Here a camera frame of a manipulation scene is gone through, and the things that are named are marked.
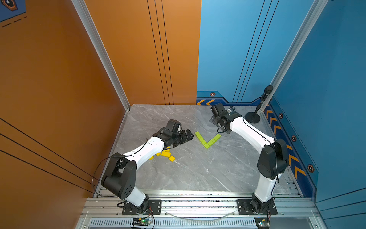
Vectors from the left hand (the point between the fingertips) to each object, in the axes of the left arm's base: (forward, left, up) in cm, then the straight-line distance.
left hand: (189, 136), depth 87 cm
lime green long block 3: (+3, -15, -12) cm, 20 cm away
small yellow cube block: (-9, +11, -12) cm, 19 cm away
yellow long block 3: (-7, +20, -11) cm, 24 cm away
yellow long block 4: (-9, +25, -13) cm, 29 cm away
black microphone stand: (+26, -51, -11) cm, 58 cm away
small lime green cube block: (0, -12, -12) cm, 17 cm away
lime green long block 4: (+7, -19, -12) cm, 23 cm away
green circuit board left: (-43, +24, -14) cm, 51 cm away
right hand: (+9, -19, +2) cm, 21 cm away
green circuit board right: (-42, -37, -14) cm, 58 cm away
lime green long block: (+9, -6, -12) cm, 16 cm away
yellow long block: (-13, +11, +8) cm, 19 cm away
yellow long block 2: (-7, +15, -11) cm, 20 cm away
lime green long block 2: (+4, -9, -12) cm, 16 cm away
